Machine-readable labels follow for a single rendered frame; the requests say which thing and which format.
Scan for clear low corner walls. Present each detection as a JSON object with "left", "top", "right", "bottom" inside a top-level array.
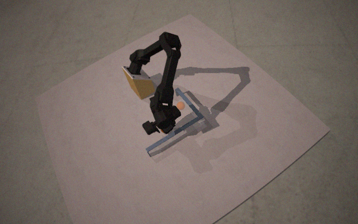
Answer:
[{"left": 148, "top": 91, "right": 205, "bottom": 157}]

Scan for grey l-shaped low wall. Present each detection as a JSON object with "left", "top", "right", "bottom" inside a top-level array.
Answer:
[{"left": 146, "top": 88, "right": 204, "bottom": 152}]

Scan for translucent orange ball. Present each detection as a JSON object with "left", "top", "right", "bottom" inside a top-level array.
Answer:
[{"left": 177, "top": 101, "right": 185, "bottom": 110}]

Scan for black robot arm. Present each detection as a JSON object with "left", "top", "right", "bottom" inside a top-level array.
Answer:
[{"left": 126, "top": 32, "right": 182, "bottom": 134}]

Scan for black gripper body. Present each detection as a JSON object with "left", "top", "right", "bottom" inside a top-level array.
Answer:
[{"left": 143, "top": 106, "right": 181, "bottom": 135}]

